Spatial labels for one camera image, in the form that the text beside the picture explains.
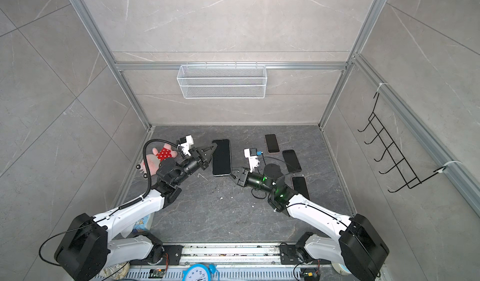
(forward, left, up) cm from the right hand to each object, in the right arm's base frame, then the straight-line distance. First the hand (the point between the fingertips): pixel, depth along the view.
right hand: (227, 172), depth 69 cm
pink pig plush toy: (+20, +42, -20) cm, 50 cm away
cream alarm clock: (-28, -41, -22) cm, 54 cm away
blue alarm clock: (-29, +11, -24) cm, 39 cm away
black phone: (+3, +2, +5) cm, 6 cm away
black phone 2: (+23, -33, -28) cm, 49 cm away
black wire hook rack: (-5, -61, +5) cm, 62 cm away
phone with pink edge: (+35, -23, -26) cm, 50 cm away
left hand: (+8, +3, +8) cm, 11 cm away
